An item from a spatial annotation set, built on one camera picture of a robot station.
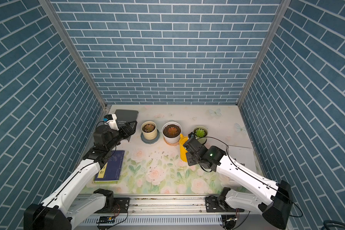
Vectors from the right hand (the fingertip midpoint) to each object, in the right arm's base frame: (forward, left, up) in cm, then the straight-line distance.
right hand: (191, 156), depth 77 cm
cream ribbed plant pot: (+17, +28, -9) cm, 34 cm away
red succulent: (+18, +13, -3) cm, 22 cm away
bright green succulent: (+19, -5, -5) cm, 21 cm away
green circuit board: (-30, +41, -17) cm, 54 cm away
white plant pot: (+13, +14, -4) cm, 19 cm away
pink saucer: (+13, +13, -12) cm, 22 cm away
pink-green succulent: (+21, +29, -6) cm, 36 cm away
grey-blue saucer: (+14, +28, -13) cm, 34 cm away
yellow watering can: (+2, +4, +1) cm, 5 cm away
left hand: (+11, +31, +11) cm, 35 cm away
